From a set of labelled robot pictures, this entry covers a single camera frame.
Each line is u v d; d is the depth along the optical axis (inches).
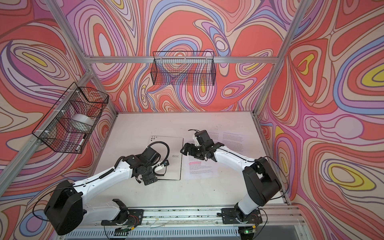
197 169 35.7
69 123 27.2
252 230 27.3
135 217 28.8
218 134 41.5
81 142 28.4
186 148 30.5
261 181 17.6
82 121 28.3
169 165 30.2
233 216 28.6
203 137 26.7
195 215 29.6
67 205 15.6
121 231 27.9
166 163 29.6
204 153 26.0
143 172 23.9
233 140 40.4
